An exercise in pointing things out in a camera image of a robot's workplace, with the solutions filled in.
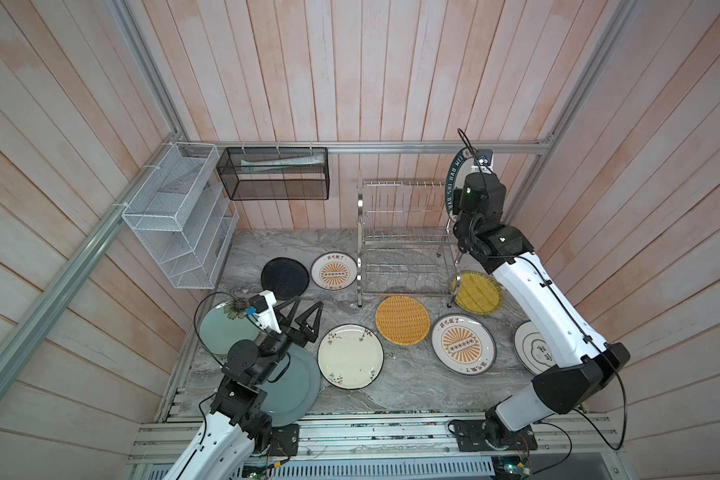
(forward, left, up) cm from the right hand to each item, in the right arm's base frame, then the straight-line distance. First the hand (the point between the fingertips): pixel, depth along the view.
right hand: (483, 183), depth 68 cm
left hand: (-23, +39, -19) cm, 49 cm away
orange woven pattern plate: (-13, +14, -45) cm, 49 cm away
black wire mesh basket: (+31, +60, -19) cm, 70 cm away
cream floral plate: (-25, +31, -43) cm, 59 cm away
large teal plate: (-34, +47, -46) cm, 74 cm away
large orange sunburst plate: (-20, -4, -45) cm, 49 cm away
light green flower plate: (-14, +74, -44) cm, 87 cm away
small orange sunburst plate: (+6, +39, -44) cm, 59 cm away
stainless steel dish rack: (+22, +11, -45) cm, 51 cm away
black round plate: (+3, +56, -43) cm, 70 cm away
